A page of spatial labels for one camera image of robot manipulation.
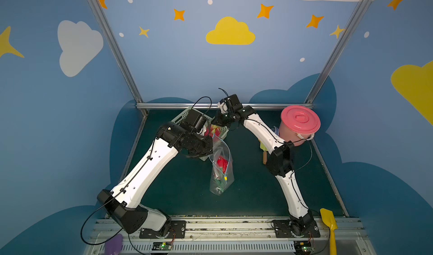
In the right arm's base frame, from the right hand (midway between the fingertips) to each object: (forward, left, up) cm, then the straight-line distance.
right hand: (212, 120), depth 91 cm
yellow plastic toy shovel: (-42, -57, -19) cm, 73 cm away
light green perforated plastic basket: (+1, -5, -11) cm, 12 cm away
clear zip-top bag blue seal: (-26, -7, -12) cm, 30 cm away
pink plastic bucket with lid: (+1, -47, -1) cm, 47 cm away
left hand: (-25, -4, +9) cm, 27 cm away
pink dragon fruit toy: (-4, 0, -4) cm, 5 cm away
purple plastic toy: (-58, +38, -19) cm, 72 cm away
